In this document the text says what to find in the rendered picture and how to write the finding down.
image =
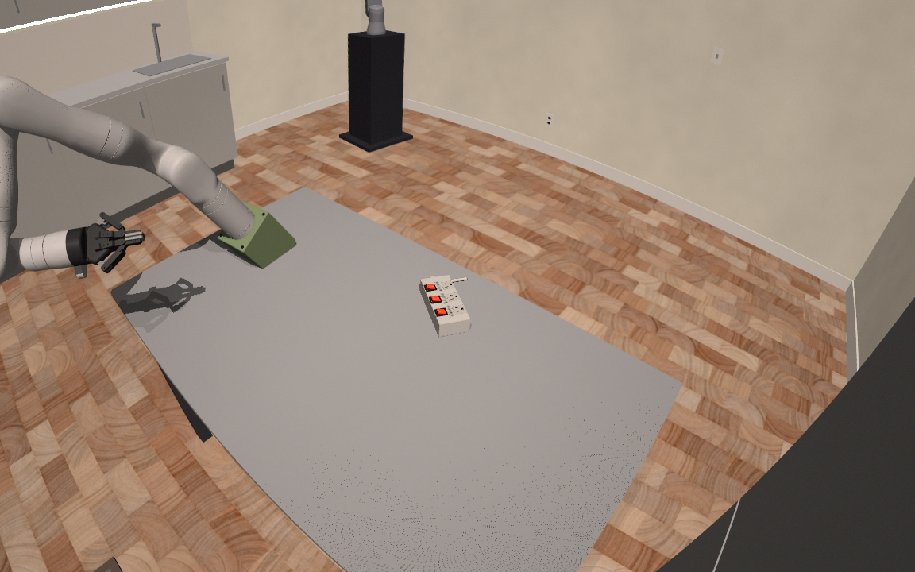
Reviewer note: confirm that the beige power strip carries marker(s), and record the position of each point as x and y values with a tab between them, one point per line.
445	307

